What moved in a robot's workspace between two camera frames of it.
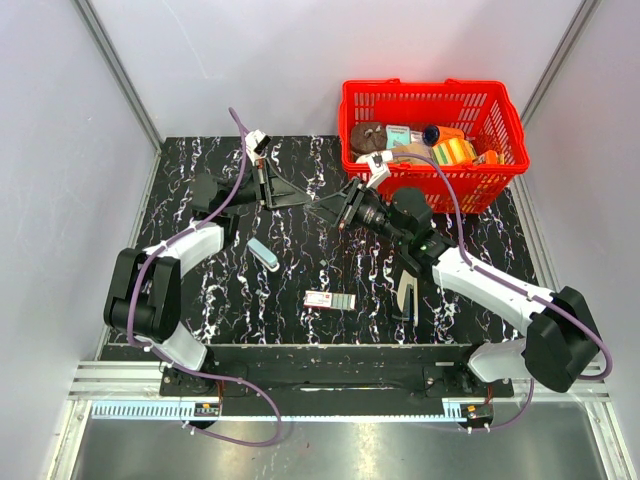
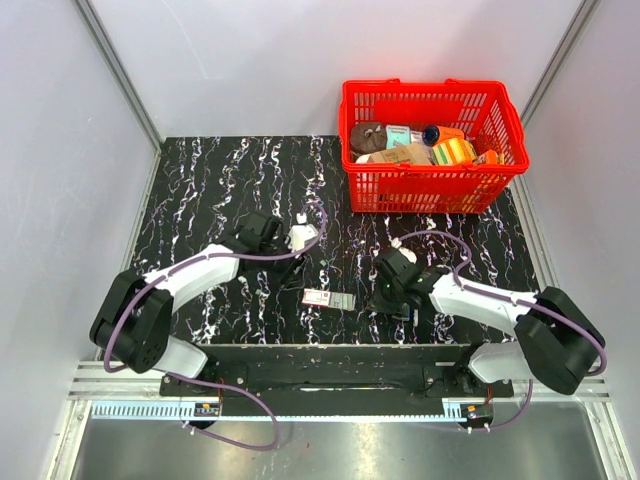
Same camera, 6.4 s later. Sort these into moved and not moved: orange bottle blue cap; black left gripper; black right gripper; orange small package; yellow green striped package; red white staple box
Moved: black left gripper; black right gripper
Not moved: yellow green striped package; red white staple box; orange bottle blue cap; orange small package
